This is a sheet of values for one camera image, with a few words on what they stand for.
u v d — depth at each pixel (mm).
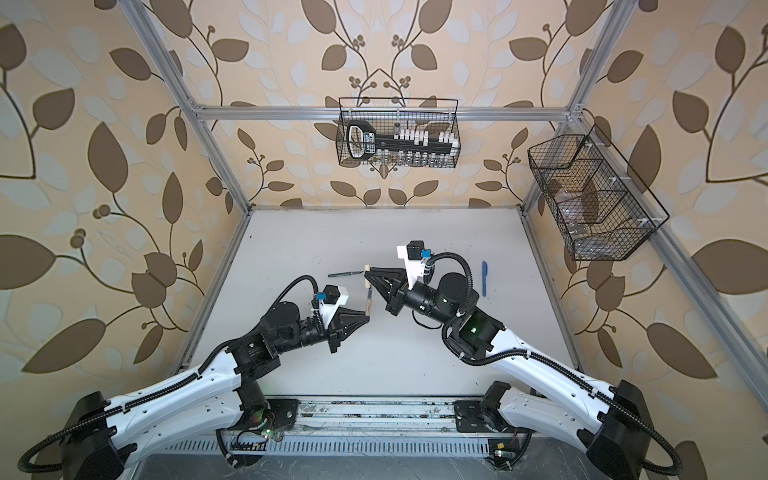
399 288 568
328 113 908
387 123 844
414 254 545
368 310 677
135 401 445
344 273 1021
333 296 590
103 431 416
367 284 630
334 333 608
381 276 630
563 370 442
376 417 753
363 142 844
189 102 890
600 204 743
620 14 707
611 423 386
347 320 654
